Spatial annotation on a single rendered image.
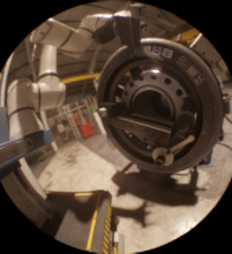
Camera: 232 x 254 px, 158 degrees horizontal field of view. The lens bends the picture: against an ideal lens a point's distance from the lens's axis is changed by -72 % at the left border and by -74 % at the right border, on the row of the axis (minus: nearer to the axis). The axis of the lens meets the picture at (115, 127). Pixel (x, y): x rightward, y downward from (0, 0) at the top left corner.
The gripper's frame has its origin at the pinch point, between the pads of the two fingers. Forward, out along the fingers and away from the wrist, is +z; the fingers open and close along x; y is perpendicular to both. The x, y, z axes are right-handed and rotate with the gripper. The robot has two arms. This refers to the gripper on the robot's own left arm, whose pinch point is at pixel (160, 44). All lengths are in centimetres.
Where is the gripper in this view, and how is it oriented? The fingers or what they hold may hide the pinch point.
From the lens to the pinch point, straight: 26.6
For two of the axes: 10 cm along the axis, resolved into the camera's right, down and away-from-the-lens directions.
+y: 6.9, -6.9, -2.2
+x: 2.1, -1.0, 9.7
